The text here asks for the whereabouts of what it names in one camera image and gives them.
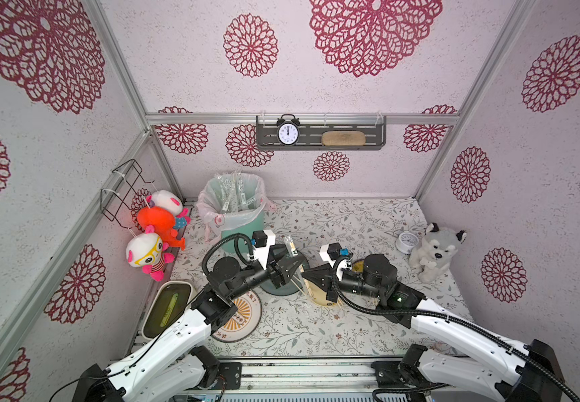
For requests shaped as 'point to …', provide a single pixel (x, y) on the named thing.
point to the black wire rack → (117, 193)
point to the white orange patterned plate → (244, 322)
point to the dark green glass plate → (292, 286)
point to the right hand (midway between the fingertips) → (303, 272)
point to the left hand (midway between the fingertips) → (297, 253)
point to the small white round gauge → (406, 241)
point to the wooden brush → (343, 138)
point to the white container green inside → (169, 299)
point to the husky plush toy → (437, 249)
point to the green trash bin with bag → (232, 203)
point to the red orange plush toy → (161, 221)
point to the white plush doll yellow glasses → (147, 249)
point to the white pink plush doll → (168, 200)
